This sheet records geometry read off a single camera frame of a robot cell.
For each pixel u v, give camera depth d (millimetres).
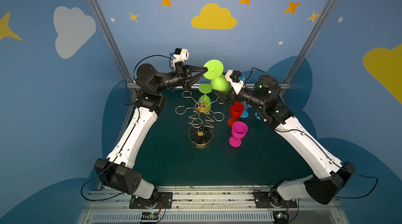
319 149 428
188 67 517
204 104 755
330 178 392
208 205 733
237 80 497
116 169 393
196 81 533
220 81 577
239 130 845
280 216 733
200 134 959
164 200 739
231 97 554
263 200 742
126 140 433
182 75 497
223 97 557
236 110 901
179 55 543
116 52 960
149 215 729
